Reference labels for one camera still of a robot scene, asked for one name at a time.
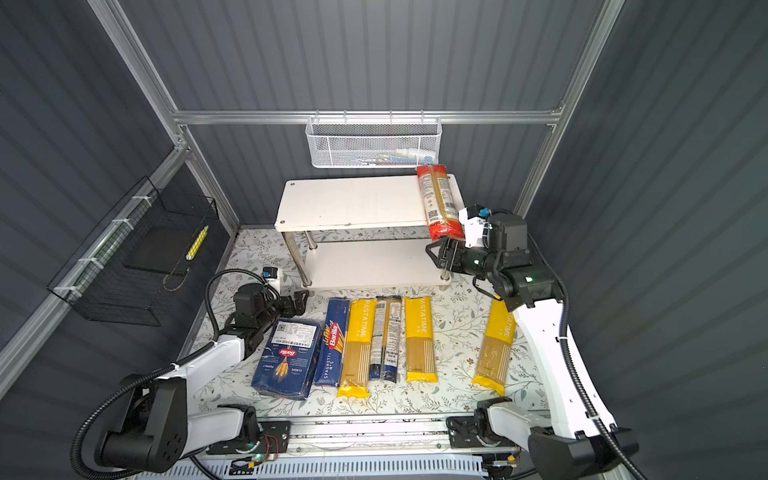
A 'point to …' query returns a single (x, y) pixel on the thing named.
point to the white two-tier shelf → (358, 233)
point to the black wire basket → (126, 268)
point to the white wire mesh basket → (373, 142)
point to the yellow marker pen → (197, 244)
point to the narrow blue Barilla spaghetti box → (334, 344)
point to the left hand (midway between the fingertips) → (293, 291)
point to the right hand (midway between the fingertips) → (439, 252)
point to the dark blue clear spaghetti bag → (385, 338)
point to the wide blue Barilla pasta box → (287, 362)
